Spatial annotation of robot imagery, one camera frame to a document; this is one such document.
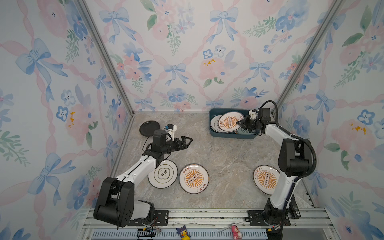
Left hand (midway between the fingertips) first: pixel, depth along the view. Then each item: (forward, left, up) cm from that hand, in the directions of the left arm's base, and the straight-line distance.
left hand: (188, 139), depth 83 cm
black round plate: (+24, +32, -19) cm, 44 cm away
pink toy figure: (-42, -23, -14) cm, 50 cm away
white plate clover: (+24, -18, -15) cm, 34 cm away
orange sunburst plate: (+20, -26, -7) cm, 33 cm away
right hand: (+18, -30, -4) cm, 36 cm away
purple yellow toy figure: (-41, +2, -14) cm, 44 cm away
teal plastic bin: (+34, -18, -12) cm, 40 cm away
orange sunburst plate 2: (-16, -3, -17) cm, 23 cm away
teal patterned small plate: (+18, -38, -15) cm, 45 cm away
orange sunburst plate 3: (-15, -45, -17) cm, 50 cm away
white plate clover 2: (-14, +14, -17) cm, 26 cm away
